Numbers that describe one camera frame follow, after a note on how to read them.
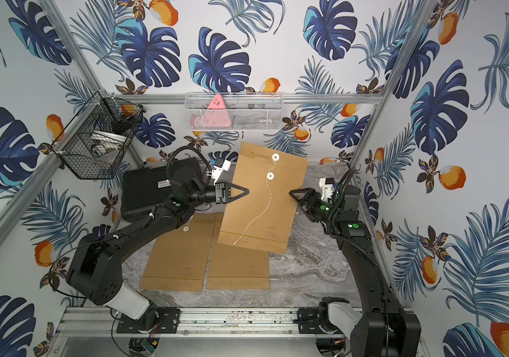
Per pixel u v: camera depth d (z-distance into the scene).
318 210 0.67
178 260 0.92
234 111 0.93
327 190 0.71
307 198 0.67
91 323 0.76
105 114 0.93
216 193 0.65
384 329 0.38
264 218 0.73
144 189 1.03
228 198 0.68
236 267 0.87
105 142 0.80
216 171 0.70
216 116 0.90
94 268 0.44
